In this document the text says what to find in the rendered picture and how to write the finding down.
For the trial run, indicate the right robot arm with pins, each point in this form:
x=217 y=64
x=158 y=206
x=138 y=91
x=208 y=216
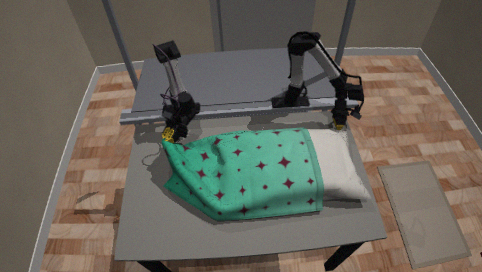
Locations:
x=172 y=68

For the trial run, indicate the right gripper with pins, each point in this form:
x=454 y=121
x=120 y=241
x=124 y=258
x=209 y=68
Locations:
x=172 y=135

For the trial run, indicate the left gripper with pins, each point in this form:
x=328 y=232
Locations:
x=340 y=120

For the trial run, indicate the white pillow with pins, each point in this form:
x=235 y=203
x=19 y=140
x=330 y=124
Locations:
x=340 y=178

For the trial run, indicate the green pillowcase with star pattern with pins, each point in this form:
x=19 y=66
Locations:
x=247 y=174

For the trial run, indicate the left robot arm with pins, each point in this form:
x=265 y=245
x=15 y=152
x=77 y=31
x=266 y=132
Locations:
x=336 y=78

